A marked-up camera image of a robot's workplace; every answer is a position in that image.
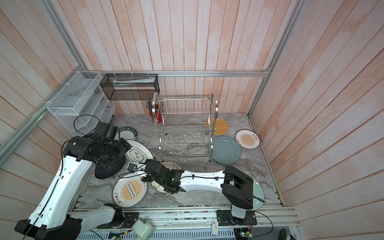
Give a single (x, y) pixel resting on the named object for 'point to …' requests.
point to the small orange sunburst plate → (247, 139)
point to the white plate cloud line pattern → (139, 152)
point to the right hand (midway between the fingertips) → (141, 162)
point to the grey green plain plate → (226, 150)
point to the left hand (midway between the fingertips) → (125, 156)
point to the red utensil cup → (159, 119)
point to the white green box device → (142, 230)
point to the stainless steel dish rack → (185, 125)
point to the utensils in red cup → (149, 105)
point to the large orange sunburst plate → (129, 191)
